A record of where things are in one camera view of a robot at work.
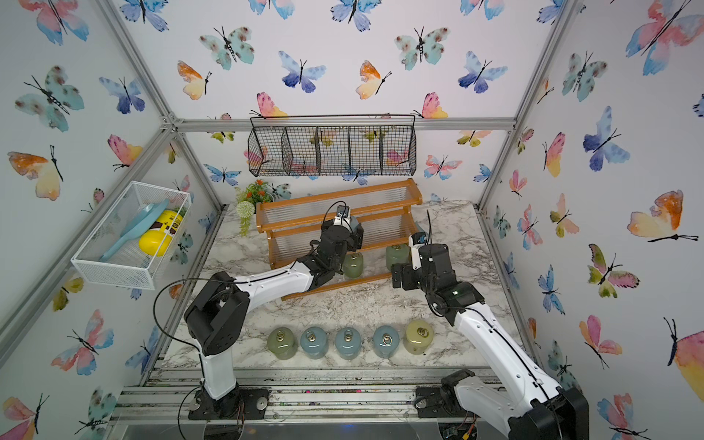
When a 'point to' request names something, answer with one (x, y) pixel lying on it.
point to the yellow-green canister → (418, 336)
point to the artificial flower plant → (256, 192)
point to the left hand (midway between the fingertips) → (351, 221)
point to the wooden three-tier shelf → (388, 214)
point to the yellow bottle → (156, 241)
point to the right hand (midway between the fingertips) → (411, 262)
